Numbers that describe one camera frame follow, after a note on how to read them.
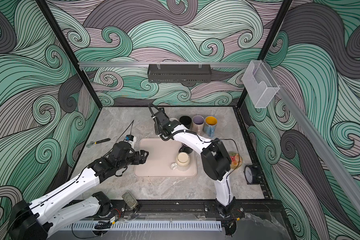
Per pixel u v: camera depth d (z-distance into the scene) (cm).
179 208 75
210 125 96
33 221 38
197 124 96
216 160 49
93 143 98
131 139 71
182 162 81
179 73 100
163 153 92
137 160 69
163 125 67
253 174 77
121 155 60
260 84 78
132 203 73
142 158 70
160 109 78
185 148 88
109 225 71
